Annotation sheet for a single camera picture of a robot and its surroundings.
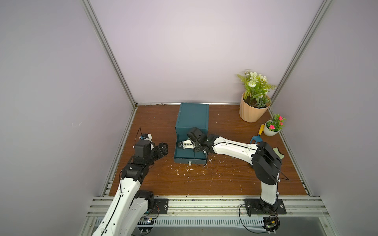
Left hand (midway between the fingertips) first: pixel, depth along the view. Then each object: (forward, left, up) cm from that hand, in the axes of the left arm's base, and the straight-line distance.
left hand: (164, 145), depth 79 cm
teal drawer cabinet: (+17, -14, +6) cm, 23 cm away
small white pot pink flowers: (+16, -66, -5) cm, 68 cm away
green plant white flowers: (+34, -56, +13) cm, 67 cm away
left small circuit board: (-34, +8, -20) cm, 40 cm away
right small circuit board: (-33, -55, -17) cm, 66 cm away
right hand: (+11, -17, -4) cm, 20 cm away
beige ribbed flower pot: (+29, -54, -6) cm, 62 cm away
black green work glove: (+3, -71, -16) cm, 73 cm away
